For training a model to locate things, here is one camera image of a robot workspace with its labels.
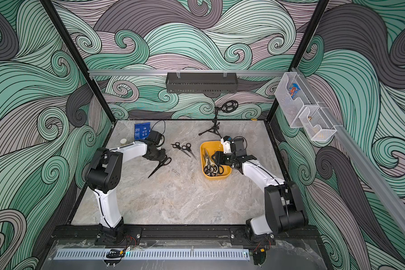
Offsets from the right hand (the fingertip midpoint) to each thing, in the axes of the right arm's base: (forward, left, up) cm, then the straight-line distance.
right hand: (217, 157), depth 89 cm
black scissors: (+2, +32, -9) cm, 33 cm away
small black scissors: (+15, +24, -10) cm, 30 cm away
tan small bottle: (+11, +55, +1) cm, 56 cm away
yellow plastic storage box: (+12, +2, -8) cm, 15 cm away
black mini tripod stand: (+23, -7, +16) cm, 29 cm away
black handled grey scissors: (-2, -2, -9) cm, 10 cm away
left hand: (+7, +33, -8) cm, 34 cm away
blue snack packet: (+25, +49, -6) cm, 55 cm away
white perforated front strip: (-42, +42, -8) cm, 60 cm away
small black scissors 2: (+14, +17, -10) cm, 25 cm away
